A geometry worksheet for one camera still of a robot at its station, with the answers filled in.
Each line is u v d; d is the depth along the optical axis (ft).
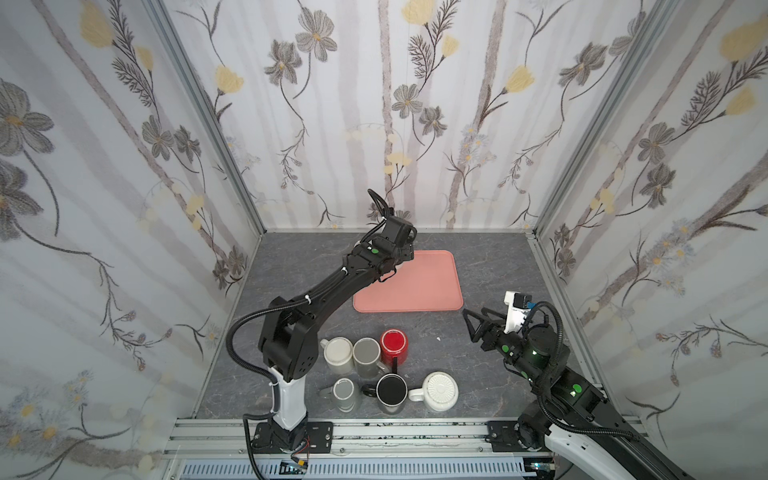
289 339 1.57
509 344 2.02
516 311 2.02
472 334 2.13
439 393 2.42
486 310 2.40
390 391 2.42
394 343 2.67
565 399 1.69
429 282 3.45
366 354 2.57
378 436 2.48
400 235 2.17
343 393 2.36
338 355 2.63
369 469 5.50
